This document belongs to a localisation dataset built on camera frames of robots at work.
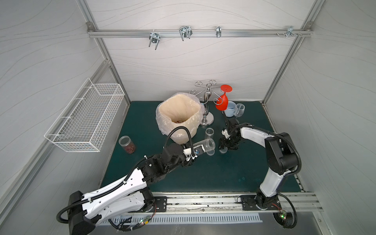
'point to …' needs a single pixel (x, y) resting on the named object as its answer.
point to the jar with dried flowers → (209, 132)
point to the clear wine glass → (239, 109)
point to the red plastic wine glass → (222, 103)
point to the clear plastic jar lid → (211, 152)
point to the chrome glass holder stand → (207, 118)
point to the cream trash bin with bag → (179, 109)
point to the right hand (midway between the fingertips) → (223, 147)
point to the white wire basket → (84, 124)
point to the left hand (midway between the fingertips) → (191, 146)
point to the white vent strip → (193, 218)
